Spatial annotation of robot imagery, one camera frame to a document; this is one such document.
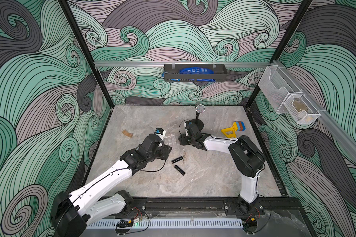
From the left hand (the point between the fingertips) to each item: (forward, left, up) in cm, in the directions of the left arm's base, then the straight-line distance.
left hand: (170, 146), depth 76 cm
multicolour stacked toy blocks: (+25, -49, -16) cm, 57 cm away
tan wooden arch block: (+21, +33, -18) cm, 43 cm away
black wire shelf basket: (+44, 0, +15) cm, 46 cm away
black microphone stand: (+18, -17, +10) cm, 26 cm away
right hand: (+15, -10, -16) cm, 24 cm away
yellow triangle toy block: (+23, -45, -17) cm, 54 cm away
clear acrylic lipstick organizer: (+14, +1, -16) cm, 21 cm away
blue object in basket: (+45, -17, +17) cm, 51 cm away
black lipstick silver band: (0, -4, -17) cm, 17 cm away
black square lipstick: (-6, -5, -18) cm, 19 cm away
